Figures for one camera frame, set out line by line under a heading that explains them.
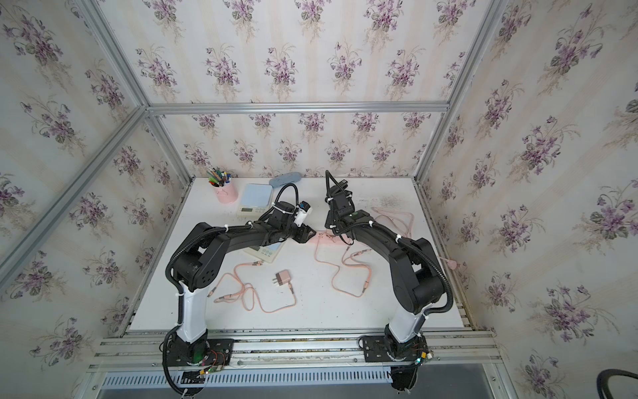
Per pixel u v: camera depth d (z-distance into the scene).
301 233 0.88
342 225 0.66
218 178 1.06
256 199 1.11
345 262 0.93
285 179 1.18
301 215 0.89
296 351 0.75
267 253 0.93
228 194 1.05
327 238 0.96
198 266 0.52
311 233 0.91
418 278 0.47
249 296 0.84
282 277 0.86
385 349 0.73
